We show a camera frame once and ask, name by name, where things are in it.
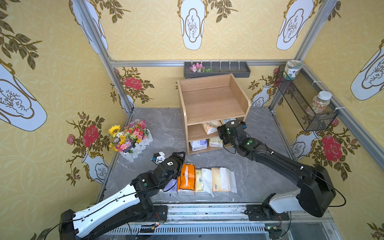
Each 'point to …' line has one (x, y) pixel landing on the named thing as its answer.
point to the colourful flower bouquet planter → (131, 140)
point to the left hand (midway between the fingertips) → (181, 155)
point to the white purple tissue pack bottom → (198, 145)
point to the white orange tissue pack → (223, 180)
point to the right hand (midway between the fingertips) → (218, 123)
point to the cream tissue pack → (210, 127)
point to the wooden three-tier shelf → (206, 103)
